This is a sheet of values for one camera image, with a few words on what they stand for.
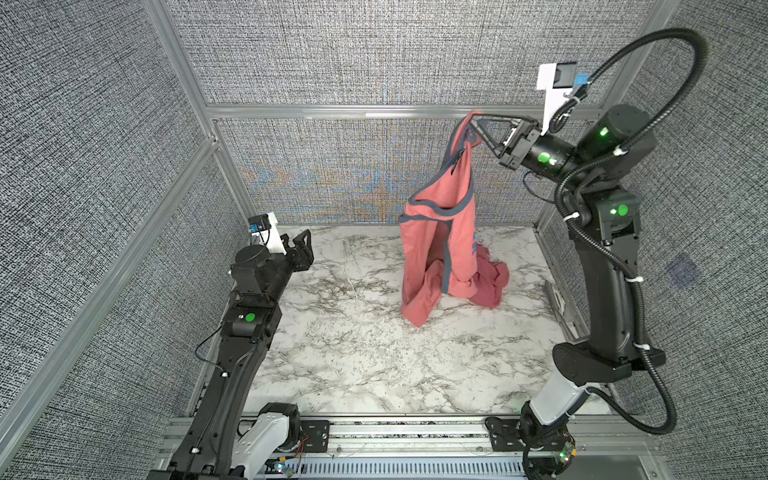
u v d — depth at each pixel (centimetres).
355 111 88
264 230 56
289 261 61
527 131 43
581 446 72
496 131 47
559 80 40
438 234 67
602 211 40
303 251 62
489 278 97
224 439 40
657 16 70
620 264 39
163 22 70
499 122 45
